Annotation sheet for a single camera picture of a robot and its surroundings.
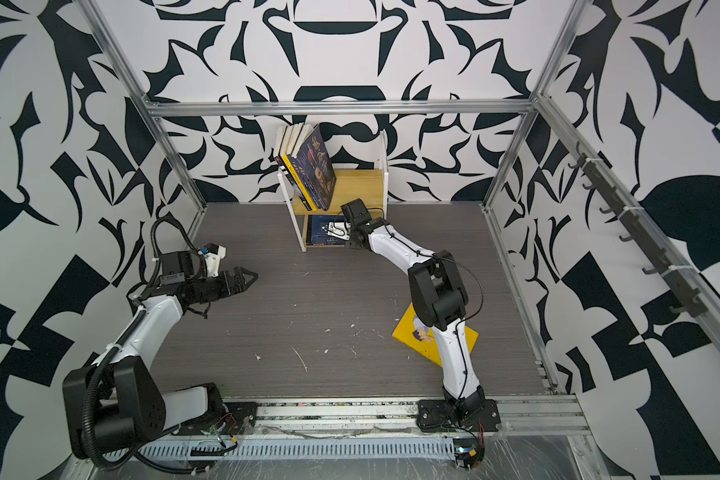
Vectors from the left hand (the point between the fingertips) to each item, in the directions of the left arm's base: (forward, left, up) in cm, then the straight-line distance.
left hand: (244, 275), depth 85 cm
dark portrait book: (+23, -20, +20) cm, 37 cm away
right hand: (+20, -32, -1) cm, 38 cm away
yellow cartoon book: (+17, -18, +10) cm, 27 cm away
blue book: (+17, -19, -4) cm, 26 cm away
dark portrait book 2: (+23, -21, +19) cm, 36 cm away
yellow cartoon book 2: (-15, -50, -13) cm, 54 cm away
